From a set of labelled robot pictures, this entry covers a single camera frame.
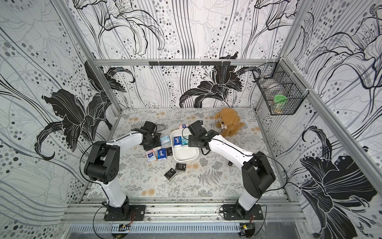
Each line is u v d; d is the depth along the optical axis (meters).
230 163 0.87
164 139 0.98
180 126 1.06
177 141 0.96
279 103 0.80
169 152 0.93
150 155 0.91
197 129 0.65
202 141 0.60
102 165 0.49
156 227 0.70
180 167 0.86
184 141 0.97
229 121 0.92
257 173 0.44
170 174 0.84
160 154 0.91
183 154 0.92
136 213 0.73
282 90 0.79
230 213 0.72
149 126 0.79
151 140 0.84
